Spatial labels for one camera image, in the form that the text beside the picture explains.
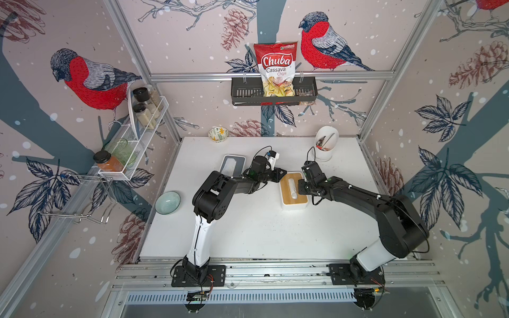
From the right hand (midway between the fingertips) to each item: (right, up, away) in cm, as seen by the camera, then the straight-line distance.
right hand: (300, 186), depth 94 cm
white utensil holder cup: (+17, +23, +13) cm, 31 cm away
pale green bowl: (-64, -8, -1) cm, 65 cm away
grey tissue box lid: (-34, +9, +7) cm, 36 cm away
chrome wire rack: (-72, +3, -37) cm, 81 cm away
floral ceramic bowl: (-46, +28, +29) cm, 61 cm away
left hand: (-5, +8, +2) cm, 9 cm away
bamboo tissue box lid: (-7, -4, -3) cm, 9 cm away
